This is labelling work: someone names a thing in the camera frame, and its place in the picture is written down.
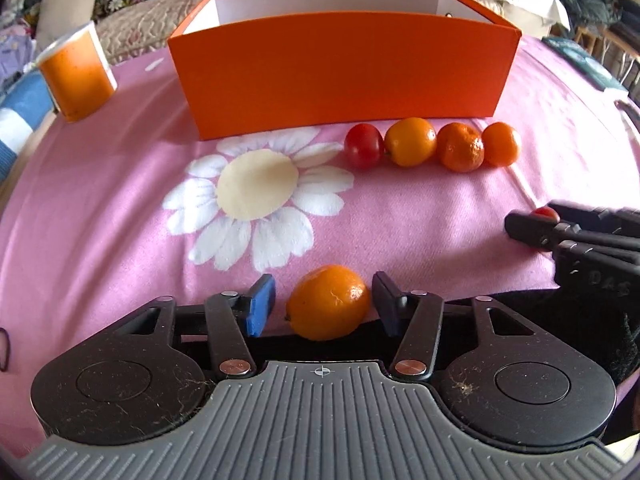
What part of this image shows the blue and white striped cloth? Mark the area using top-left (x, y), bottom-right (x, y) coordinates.
top-left (0, 67), bottom-right (56, 181)

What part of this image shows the teal book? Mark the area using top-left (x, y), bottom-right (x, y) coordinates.
top-left (542, 36), bottom-right (630, 93)

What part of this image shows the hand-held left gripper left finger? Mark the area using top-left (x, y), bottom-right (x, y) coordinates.
top-left (119, 274), bottom-right (277, 378)

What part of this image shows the red tomato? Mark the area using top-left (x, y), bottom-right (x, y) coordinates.
top-left (344, 123), bottom-right (386, 170)

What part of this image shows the cherry tomato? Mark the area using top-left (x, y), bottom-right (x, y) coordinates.
top-left (530, 206), bottom-right (561, 253)

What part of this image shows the lavender floral cloth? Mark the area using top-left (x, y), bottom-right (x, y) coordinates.
top-left (0, 0), bottom-right (51, 86)

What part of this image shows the wrinkled mandarin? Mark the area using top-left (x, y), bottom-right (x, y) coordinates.
top-left (436, 122), bottom-right (486, 173)

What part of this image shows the small mandarin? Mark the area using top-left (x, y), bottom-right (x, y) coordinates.
top-left (481, 122), bottom-right (522, 167)

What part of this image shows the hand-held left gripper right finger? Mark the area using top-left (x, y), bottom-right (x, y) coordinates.
top-left (372, 271), bottom-right (536, 378)

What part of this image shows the orange and white mug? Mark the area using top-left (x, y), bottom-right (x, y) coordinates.
top-left (35, 21), bottom-right (118, 123)

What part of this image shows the oval orange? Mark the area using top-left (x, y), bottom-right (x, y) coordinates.
top-left (285, 264), bottom-right (372, 342)

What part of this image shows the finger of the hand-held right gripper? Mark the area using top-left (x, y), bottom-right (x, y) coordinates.
top-left (504, 211), bottom-right (640, 253)
top-left (547, 200), bottom-right (640, 236)

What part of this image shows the smooth round orange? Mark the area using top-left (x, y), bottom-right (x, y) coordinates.
top-left (384, 117), bottom-right (438, 168)

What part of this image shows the pink flower print cloth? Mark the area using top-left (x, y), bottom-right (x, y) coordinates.
top-left (0, 35), bottom-right (640, 461)

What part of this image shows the orange cardboard box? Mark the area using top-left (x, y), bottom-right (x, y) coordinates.
top-left (166, 0), bottom-right (522, 141)

